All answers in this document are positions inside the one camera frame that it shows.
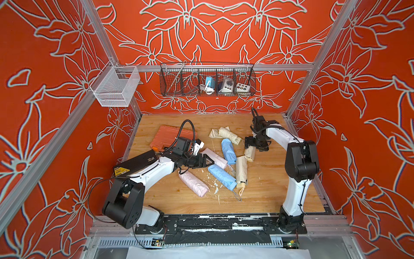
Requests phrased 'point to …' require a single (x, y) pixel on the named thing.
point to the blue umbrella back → (228, 151)
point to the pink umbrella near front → (195, 184)
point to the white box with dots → (241, 87)
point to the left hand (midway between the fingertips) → (209, 162)
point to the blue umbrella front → (223, 177)
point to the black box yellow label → (126, 168)
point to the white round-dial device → (228, 84)
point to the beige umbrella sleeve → (221, 133)
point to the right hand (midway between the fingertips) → (248, 147)
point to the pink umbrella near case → (218, 160)
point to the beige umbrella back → (250, 153)
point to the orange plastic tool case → (166, 134)
